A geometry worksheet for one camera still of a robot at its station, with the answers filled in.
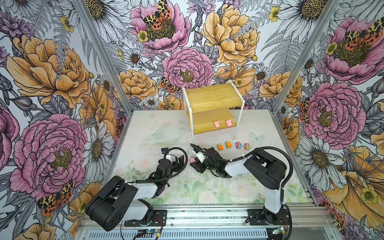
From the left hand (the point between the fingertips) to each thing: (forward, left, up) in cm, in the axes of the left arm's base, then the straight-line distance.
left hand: (176, 160), depth 91 cm
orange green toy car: (+11, -33, -1) cm, 35 cm away
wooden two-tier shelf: (+14, -20, +30) cm, 38 cm away
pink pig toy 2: (+15, -24, +15) cm, 32 cm away
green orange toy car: (+10, -28, -2) cm, 29 cm away
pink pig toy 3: (+1, -9, -2) cm, 10 cm away
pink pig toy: (+17, -32, +14) cm, 39 cm away
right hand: (-2, -11, -3) cm, 11 cm away
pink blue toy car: (+10, -40, -1) cm, 41 cm away
